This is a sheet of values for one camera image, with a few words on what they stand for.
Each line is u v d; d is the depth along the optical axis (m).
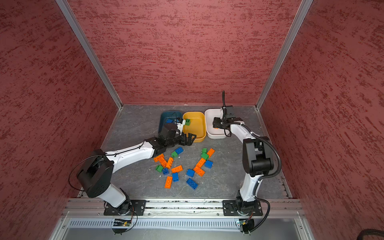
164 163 0.90
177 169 0.87
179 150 0.94
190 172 0.86
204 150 0.94
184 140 0.75
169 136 0.67
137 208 0.74
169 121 1.08
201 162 0.90
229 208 0.74
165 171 0.86
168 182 0.82
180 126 0.76
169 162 0.88
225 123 0.72
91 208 0.76
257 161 0.50
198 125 1.09
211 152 0.94
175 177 0.85
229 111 0.77
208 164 0.89
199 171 0.87
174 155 0.92
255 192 0.59
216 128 1.06
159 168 0.85
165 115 1.13
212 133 1.00
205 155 0.91
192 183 0.82
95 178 0.44
